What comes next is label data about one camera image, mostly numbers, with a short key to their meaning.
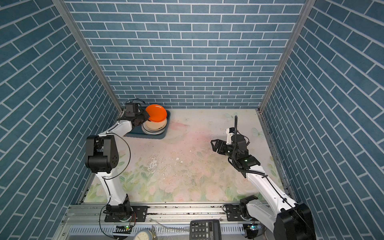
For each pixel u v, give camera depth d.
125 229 0.72
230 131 0.75
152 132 1.00
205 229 0.68
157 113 1.06
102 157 0.53
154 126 1.01
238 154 0.61
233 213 0.73
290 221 0.39
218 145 0.73
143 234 0.65
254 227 0.72
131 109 0.77
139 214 0.73
